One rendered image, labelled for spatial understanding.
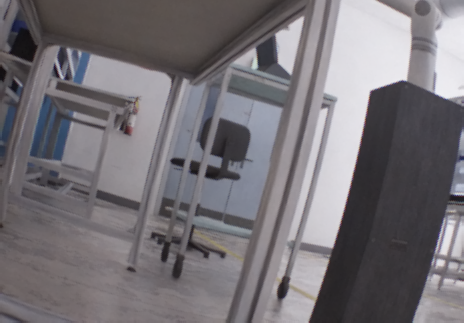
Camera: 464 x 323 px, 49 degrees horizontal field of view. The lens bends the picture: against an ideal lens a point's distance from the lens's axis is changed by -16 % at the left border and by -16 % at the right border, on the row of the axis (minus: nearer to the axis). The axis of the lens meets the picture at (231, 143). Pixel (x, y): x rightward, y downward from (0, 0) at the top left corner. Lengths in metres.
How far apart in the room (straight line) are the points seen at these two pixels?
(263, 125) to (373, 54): 2.15
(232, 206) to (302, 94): 7.35
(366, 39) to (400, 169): 7.62
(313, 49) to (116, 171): 7.08
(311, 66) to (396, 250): 0.75
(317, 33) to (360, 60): 8.04
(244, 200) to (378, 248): 6.81
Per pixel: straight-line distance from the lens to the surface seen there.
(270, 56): 3.05
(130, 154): 7.91
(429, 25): 1.70
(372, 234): 1.47
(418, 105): 1.54
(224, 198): 8.17
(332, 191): 8.58
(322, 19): 0.93
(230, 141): 4.31
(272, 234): 0.88
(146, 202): 2.66
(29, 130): 3.96
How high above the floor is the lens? 0.44
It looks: 5 degrees up
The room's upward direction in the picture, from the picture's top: 15 degrees clockwise
